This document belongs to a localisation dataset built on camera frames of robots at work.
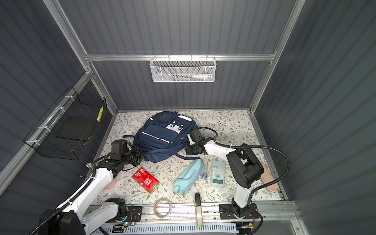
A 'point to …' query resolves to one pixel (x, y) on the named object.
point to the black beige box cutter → (198, 207)
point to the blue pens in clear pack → (206, 175)
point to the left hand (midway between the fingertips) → (148, 150)
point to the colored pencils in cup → (90, 166)
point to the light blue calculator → (218, 174)
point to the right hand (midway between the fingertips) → (189, 149)
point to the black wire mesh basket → (69, 125)
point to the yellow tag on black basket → (100, 113)
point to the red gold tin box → (146, 180)
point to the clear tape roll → (155, 209)
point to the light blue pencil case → (186, 182)
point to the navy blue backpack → (163, 134)
